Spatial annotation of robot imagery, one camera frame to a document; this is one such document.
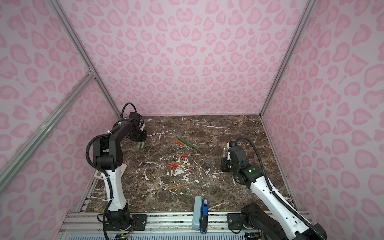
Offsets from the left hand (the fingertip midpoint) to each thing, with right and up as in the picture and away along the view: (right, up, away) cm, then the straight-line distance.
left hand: (144, 138), depth 104 cm
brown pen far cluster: (+28, -5, -1) cm, 28 cm away
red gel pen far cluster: (+26, -5, -1) cm, 26 cm away
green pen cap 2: (-1, -4, -2) cm, 5 cm away
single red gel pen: (+29, -11, -6) cm, 32 cm away
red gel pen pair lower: (+23, -18, -11) cm, 31 cm away
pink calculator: (-21, -19, -18) cm, 33 cm away
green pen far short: (+35, -7, -3) cm, 36 cm away
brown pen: (+25, -26, -18) cm, 41 cm away
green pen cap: (-3, -5, -2) cm, 6 cm away
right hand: (+50, -11, -23) cm, 56 cm away
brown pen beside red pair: (+28, -16, -11) cm, 33 cm away
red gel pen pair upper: (+23, -16, -11) cm, 30 cm away
